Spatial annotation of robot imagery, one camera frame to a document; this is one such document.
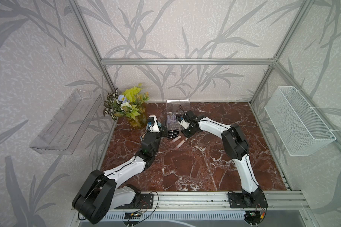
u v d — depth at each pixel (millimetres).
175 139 971
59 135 642
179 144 940
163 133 720
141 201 726
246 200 653
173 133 994
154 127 696
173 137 985
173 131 1004
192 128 772
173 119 1048
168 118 1027
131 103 906
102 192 408
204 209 729
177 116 1025
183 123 936
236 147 574
